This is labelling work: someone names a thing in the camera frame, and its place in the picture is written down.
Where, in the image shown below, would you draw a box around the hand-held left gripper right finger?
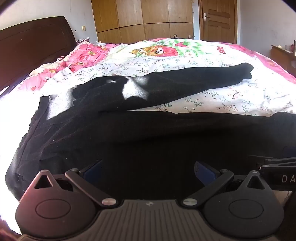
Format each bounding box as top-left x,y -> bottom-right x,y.
181,161 -> 271,208

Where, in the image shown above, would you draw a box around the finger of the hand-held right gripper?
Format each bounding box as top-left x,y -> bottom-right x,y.
248,155 -> 296,168

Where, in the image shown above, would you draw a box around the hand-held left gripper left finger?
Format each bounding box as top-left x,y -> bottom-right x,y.
30,160 -> 117,208

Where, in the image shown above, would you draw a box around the black pants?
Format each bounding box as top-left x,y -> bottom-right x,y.
5,62 -> 296,202

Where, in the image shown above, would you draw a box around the white floral quilt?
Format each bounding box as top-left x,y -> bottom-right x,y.
0,53 -> 296,232

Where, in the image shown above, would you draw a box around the wooden side cabinet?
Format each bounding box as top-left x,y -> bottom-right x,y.
270,44 -> 296,73

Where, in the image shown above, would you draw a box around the pink printed blanket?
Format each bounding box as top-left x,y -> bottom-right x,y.
28,38 -> 116,91

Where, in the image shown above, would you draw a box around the cartoon print bedsheet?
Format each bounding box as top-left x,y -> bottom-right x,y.
102,37 -> 296,84

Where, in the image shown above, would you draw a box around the dark wooden headboard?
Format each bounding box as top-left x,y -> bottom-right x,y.
0,16 -> 77,87

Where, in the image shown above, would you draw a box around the wooden door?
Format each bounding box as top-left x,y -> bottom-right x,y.
199,0 -> 238,44

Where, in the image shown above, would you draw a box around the wooden wardrobe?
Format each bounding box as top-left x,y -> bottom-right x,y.
91,0 -> 194,44

